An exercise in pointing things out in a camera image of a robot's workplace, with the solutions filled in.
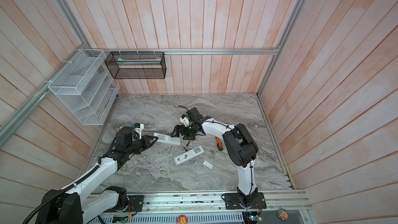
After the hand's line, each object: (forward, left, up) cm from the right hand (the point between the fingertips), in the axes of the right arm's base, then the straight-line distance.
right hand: (176, 136), depth 90 cm
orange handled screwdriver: (-1, -25, -5) cm, 26 cm away
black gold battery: (-2, -6, -6) cm, 9 cm away
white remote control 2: (-9, -7, -5) cm, 13 cm away
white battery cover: (-14, -19, -7) cm, 24 cm away
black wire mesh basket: (+44, +30, +19) cm, 57 cm away
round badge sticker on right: (-36, -53, -6) cm, 64 cm away
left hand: (-5, +9, +5) cm, 12 cm away
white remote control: (-2, +5, +1) cm, 6 cm away
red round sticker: (-39, -6, -5) cm, 40 cm away
